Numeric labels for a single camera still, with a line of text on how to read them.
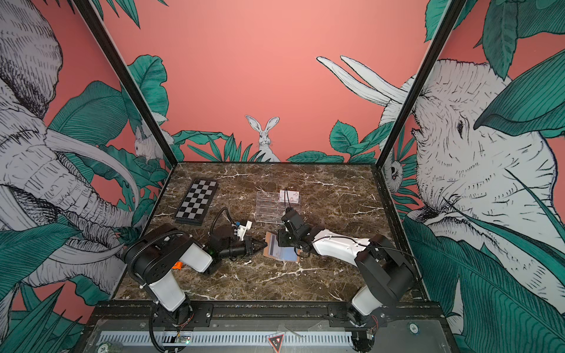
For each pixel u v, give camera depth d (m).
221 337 0.70
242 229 0.85
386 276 0.44
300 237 0.68
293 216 0.69
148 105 0.98
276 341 0.69
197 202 1.01
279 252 0.88
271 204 1.04
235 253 0.77
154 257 0.48
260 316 0.75
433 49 0.78
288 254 0.87
